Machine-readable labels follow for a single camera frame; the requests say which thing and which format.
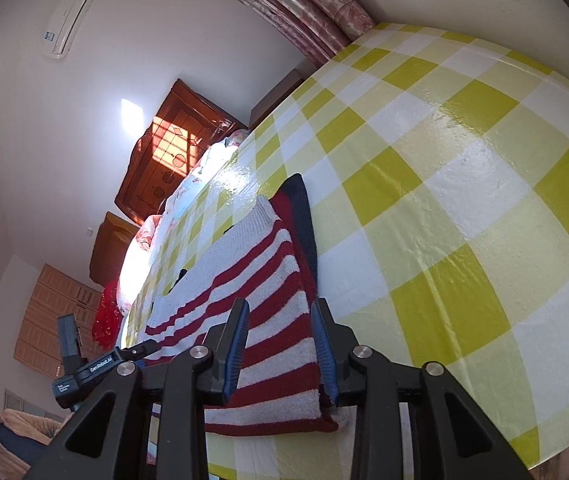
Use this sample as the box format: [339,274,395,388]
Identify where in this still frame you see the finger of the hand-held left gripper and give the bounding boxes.
[118,338,159,363]
[57,314,86,370]

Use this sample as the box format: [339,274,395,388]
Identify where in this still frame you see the small wooden headboard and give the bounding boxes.
[88,211,141,284]

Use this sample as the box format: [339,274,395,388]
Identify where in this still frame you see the pink floral pillow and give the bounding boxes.
[117,214,166,311]

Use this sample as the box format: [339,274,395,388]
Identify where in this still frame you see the large carved wooden headboard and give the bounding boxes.
[114,78,245,226]

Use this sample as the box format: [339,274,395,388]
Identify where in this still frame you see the yellow checked bed sheet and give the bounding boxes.
[114,22,569,480]

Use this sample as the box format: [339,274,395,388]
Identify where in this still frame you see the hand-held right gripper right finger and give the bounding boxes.
[311,298,532,480]

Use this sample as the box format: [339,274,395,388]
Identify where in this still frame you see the light blue folded quilt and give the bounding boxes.
[164,129,251,221]

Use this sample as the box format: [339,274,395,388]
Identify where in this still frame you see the wooden nightstand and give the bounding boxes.
[249,69,305,131]

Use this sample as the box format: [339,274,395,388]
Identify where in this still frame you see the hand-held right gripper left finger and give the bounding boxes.
[39,298,251,480]

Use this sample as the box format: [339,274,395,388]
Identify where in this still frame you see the white air conditioner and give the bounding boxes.
[44,0,113,59]

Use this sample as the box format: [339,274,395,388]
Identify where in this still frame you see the light wooden wardrobe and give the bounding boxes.
[14,263,103,379]

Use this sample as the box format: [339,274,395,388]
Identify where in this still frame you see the pink floral curtain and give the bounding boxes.
[187,0,378,62]

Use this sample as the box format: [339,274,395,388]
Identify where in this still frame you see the red white striped sweater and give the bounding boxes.
[145,173,351,436]

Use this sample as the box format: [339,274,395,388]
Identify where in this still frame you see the red blanket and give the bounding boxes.
[91,281,128,349]

